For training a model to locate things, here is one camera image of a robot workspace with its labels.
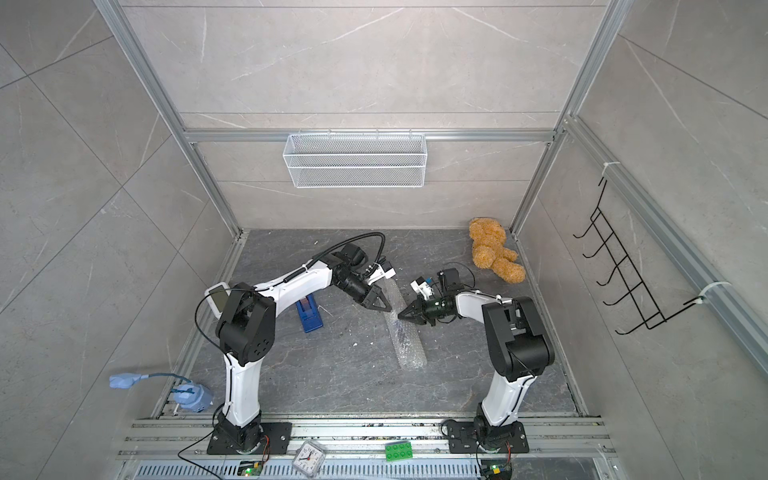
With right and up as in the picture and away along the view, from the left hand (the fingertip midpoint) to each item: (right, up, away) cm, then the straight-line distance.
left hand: (393, 307), depth 85 cm
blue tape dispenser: (-26, -3, +5) cm, 27 cm away
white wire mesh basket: (-13, +48, +15) cm, 52 cm away
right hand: (+3, -4, +4) cm, 7 cm away
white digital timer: (-58, +2, +11) cm, 59 cm away
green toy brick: (+1, -31, -16) cm, 35 cm away
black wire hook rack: (+53, +11, -18) cm, 57 cm away
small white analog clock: (-20, -33, -16) cm, 42 cm away
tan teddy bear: (+31, +16, +10) cm, 37 cm away
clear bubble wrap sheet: (+4, -10, -1) cm, 11 cm away
